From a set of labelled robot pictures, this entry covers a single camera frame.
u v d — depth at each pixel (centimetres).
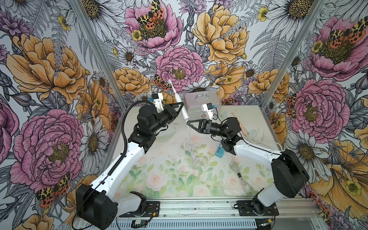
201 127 65
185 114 66
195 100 105
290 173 45
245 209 73
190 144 98
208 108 67
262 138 102
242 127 108
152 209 73
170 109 61
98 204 38
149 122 54
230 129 60
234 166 87
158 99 64
